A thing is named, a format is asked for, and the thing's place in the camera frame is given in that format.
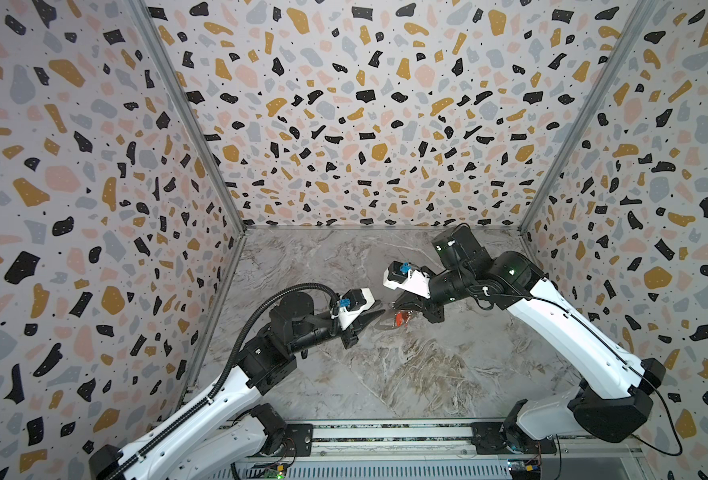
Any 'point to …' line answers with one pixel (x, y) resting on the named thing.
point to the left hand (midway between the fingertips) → (380, 303)
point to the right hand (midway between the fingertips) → (393, 299)
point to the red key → (401, 317)
